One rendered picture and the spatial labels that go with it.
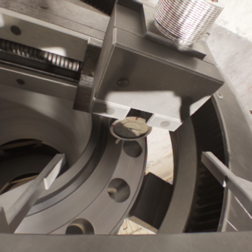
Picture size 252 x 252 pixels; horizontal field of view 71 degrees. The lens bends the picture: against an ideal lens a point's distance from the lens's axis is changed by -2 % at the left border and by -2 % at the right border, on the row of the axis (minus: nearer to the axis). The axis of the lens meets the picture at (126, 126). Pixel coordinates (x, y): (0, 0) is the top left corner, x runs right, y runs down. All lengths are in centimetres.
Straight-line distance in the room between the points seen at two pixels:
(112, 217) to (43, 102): 31
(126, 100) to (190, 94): 6
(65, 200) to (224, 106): 25
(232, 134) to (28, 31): 26
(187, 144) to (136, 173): 9
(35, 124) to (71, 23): 37
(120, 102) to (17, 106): 37
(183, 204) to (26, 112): 42
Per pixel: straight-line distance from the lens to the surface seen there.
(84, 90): 24
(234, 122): 28
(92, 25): 24
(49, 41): 23
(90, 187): 27
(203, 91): 17
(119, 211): 28
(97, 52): 21
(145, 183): 30
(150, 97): 16
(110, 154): 29
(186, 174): 26
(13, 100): 49
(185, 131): 30
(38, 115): 52
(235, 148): 25
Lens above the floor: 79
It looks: 23 degrees down
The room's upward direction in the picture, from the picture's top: 154 degrees clockwise
